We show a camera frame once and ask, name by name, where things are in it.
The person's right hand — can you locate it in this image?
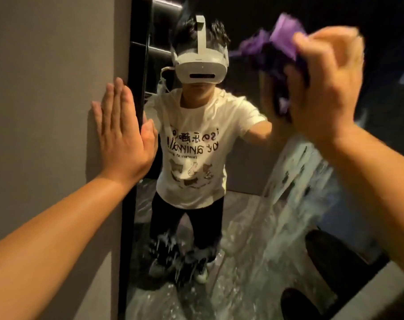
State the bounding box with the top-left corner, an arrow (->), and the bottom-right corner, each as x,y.
285,25 -> 365,144

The person's left hand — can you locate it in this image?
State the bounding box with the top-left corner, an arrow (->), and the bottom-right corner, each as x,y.
91,77 -> 158,187

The tall black-framed wall mirror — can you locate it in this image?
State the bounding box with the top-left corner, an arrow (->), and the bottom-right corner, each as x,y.
117,0 -> 404,320

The purple cleaning cloth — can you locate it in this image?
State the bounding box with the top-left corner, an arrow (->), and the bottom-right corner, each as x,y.
235,13 -> 311,114

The person's left forearm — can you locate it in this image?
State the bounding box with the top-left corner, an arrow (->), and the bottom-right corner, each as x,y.
0,175 -> 133,320

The person's right forearm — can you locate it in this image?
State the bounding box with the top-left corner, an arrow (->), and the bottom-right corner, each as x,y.
328,124 -> 404,280

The white foam smear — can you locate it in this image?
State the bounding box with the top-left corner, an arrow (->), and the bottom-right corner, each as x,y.
145,136 -> 343,287

